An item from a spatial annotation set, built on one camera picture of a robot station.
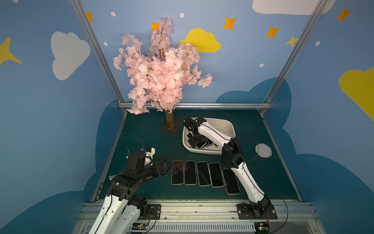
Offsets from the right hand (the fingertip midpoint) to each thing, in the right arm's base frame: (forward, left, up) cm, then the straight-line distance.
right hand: (201, 140), depth 100 cm
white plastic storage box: (+14, -16, 0) cm, 21 cm away
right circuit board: (-48, -32, -6) cm, 57 cm away
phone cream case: (-3, +1, -1) cm, 4 cm away
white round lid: (-3, -43, -4) cm, 43 cm away
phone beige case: (-31, -18, 0) cm, 35 cm away
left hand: (-26, +19, +16) cm, 35 cm away
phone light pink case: (-23, -10, -4) cm, 26 cm away
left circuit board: (-51, +30, -3) cm, 60 cm away
